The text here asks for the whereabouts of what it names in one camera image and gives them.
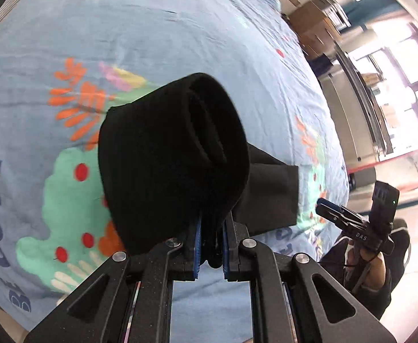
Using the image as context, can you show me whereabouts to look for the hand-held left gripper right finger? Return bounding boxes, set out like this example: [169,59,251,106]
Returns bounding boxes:
[222,214,397,343]

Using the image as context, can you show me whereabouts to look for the wooden dresser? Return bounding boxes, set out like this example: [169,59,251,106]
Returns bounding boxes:
[289,0,341,59]

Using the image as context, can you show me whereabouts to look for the person's dark shoe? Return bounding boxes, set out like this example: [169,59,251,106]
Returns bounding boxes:
[391,219,411,268]

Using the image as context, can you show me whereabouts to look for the black pants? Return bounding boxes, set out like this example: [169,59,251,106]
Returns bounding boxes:
[97,72,300,268]

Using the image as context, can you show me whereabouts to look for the teal curtain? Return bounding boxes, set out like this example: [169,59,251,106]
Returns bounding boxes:
[345,0,399,18]

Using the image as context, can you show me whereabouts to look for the person's right hand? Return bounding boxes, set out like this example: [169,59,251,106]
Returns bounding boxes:
[348,239,388,291]

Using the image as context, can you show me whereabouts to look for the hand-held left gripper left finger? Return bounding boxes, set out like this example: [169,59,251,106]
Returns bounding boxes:
[27,218,204,343]

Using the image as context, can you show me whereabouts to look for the blue printed bedsheet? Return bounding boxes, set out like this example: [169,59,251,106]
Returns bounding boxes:
[0,0,350,343]

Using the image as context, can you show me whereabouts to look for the window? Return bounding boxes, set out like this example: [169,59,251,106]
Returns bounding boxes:
[352,21,418,140]

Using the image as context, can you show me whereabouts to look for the white printer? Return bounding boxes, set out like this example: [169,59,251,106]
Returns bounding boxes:
[318,0,352,31]

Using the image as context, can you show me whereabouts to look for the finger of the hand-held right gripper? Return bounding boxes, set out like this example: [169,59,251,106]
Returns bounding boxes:
[315,205,361,230]
[318,198,366,224]

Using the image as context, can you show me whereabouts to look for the grey metal frame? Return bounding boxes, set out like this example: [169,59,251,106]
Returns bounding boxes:
[334,41,390,159]

